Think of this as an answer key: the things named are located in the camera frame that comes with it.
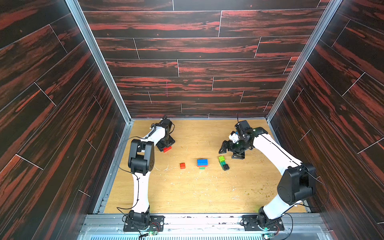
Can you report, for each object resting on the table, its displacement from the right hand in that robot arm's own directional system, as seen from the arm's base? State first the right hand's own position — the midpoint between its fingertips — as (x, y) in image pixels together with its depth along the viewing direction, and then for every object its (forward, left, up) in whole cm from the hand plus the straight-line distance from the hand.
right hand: (228, 153), depth 86 cm
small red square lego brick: (-3, +27, -11) cm, 29 cm away
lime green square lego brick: (+1, +2, -9) cm, 9 cm away
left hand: (+12, +38, -12) cm, 41 cm away
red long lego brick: (-3, +14, -11) cm, 18 cm away
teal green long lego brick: (-1, +2, -11) cm, 11 cm away
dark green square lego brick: (-4, +15, -12) cm, 19 cm away
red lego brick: (+8, +40, -10) cm, 42 cm away
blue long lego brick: (-1, +15, -10) cm, 18 cm away
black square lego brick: (-3, +1, -9) cm, 10 cm away
